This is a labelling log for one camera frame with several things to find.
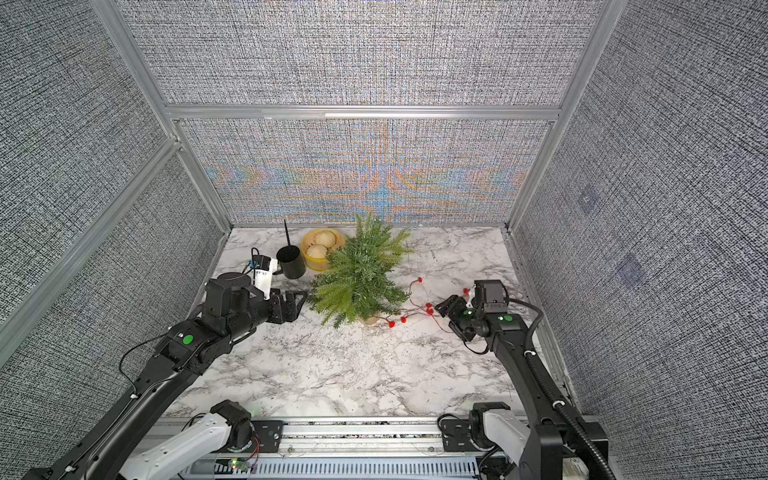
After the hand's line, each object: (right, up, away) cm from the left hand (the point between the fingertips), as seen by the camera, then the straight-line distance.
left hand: (299, 290), depth 71 cm
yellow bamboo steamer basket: (-2, +5, +33) cm, 33 cm away
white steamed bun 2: (-3, +10, +33) cm, 34 cm away
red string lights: (+35, -10, +25) cm, 44 cm away
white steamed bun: (0, +14, +36) cm, 39 cm away
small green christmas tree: (+14, +1, +3) cm, 14 cm away
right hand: (+36, -6, +11) cm, 38 cm away
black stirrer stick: (-12, +16, +29) cm, 35 cm away
